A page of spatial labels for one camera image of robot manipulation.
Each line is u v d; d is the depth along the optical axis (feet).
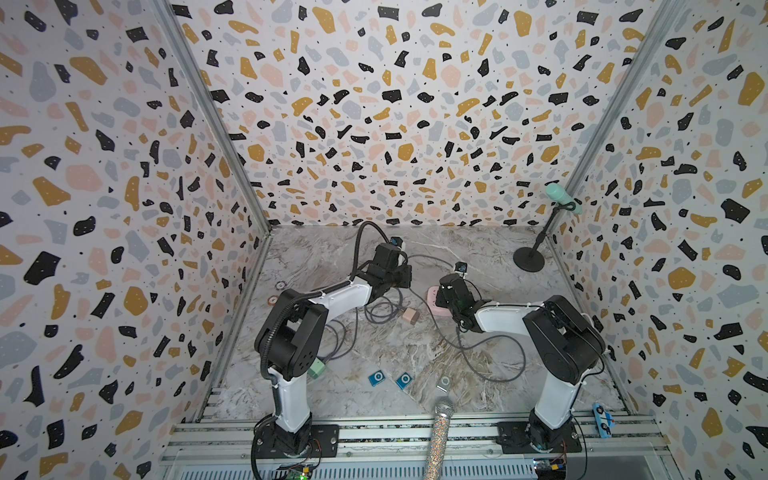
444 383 2.72
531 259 3.64
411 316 3.11
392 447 2.40
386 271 2.46
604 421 2.51
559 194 2.81
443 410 2.47
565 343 1.64
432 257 3.01
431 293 3.25
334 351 2.88
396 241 2.81
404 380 2.73
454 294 2.51
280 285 3.38
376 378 2.73
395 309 3.20
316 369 2.72
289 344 1.61
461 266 2.88
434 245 3.85
